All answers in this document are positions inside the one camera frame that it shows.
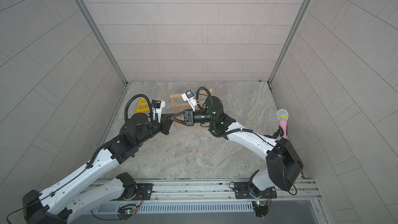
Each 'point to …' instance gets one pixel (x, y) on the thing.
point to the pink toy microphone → (282, 115)
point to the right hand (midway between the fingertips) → (175, 122)
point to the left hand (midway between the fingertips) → (179, 115)
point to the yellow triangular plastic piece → (143, 106)
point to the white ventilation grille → (173, 207)
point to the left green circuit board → (125, 211)
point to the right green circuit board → (261, 209)
